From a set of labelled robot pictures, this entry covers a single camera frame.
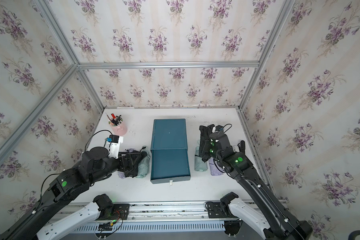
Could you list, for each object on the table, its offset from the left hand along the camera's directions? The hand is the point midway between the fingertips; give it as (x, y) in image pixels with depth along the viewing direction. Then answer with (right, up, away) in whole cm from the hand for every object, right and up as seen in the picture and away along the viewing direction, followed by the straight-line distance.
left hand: (138, 156), depth 65 cm
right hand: (+31, +4, +9) cm, 33 cm away
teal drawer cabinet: (+13, -3, +13) cm, 19 cm away
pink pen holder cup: (-22, +13, +31) cm, 40 cm away
